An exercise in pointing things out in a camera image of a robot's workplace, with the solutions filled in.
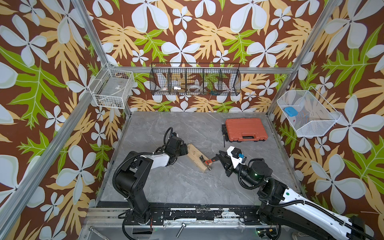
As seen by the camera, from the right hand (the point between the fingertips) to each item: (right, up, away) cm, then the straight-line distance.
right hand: (217, 153), depth 68 cm
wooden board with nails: (-10, -5, +26) cm, 28 cm away
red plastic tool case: (+27, +11, +37) cm, 47 cm away
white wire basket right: (+54, +19, +14) cm, 59 cm away
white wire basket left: (-58, +35, +18) cm, 70 cm away
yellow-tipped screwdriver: (+12, +8, +40) cm, 42 cm away
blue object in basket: (+47, +21, +19) cm, 55 cm away
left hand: (-18, -2, +31) cm, 35 cm away
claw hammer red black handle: (-2, -8, +19) cm, 21 cm away
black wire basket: (-9, +44, +30) cm, 54 cm away
